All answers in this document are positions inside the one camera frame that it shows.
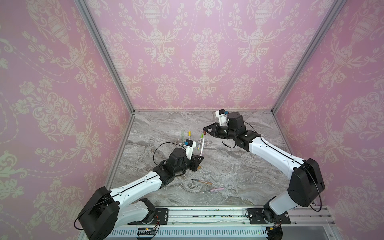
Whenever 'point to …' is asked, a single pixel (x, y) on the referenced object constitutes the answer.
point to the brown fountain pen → (202, 181)
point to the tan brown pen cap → (199, 167)
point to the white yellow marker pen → (189, 134)
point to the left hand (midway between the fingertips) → (204, 159)
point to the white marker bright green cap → (202, 146)
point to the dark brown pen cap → (204, 132)
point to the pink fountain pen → (213, 189)
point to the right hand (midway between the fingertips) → (204, 128)
